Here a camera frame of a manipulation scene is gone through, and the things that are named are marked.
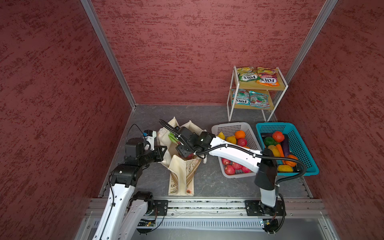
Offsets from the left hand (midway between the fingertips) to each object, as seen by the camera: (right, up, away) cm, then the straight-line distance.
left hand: (166, 151), depth 73 cm
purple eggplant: (+73, 0, +22) cm, 76 cm away
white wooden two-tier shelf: (+51, +35, +14) cm, 63 cm away
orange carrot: (+69, -4, +20) cm, 72 cm away
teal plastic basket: (+78, -2, +18) cm, 80 cm away
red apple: (+34, -12, +9) cm, 37 cm away
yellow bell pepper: (+65, -4, +18) cm, 67 cm away
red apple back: (+45, +1, +22) cm, 50 cm away
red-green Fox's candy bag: (+57, +29, +25) cm, 69 cm away
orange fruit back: (+44, +6, +25) cm, 51 cm away
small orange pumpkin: (+69, -10, +12) cm, 71 cm away
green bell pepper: (+63, +2, +22) cm, 66 cm away
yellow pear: (+32, +5, +24) cm, 40 cm away
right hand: (+8, 0, +6) cm, 10 cm away
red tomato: (+69, +5, +22) cm, 72 cm away
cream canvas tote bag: (+8, -8, -5) cm, 12 cm away
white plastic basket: (+38, +9, +26) cm, 47 cm away
